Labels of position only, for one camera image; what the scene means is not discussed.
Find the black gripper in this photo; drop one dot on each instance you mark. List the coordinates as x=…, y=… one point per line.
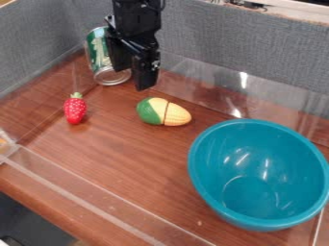
x=132, y=43

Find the yellow green toy corn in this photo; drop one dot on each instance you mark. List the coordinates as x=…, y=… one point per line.
x=156, y=111

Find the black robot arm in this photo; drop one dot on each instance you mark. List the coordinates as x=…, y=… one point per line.
x=137, y=6

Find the teal blue plastic bowl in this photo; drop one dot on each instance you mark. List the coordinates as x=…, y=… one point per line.
x=259, y=174

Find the green Del Monte can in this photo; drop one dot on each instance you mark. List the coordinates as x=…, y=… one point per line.
x=99, y=61

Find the red toy strawberry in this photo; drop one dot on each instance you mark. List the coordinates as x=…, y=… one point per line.
x=74, y=108

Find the clear acrylic barrier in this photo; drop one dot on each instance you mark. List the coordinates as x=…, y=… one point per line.
x=120, y=213

